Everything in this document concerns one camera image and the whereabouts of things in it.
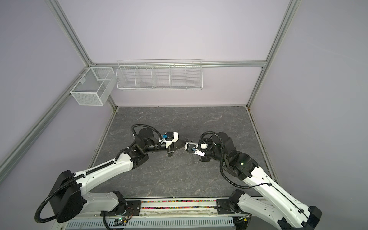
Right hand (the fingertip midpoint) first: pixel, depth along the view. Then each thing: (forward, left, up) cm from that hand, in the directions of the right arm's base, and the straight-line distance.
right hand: (195, 141), depth 68 cm
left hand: (-2, +3, +1) cm, 4 cm away
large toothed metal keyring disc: (0, +1, -21) cm, 21 cm away
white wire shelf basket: (+56, +25, +1) cm, 62 cm away
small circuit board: (-29, +39, -30) cm, 57 cm away
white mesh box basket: (+44, +70, -1) cm, 82 cm away
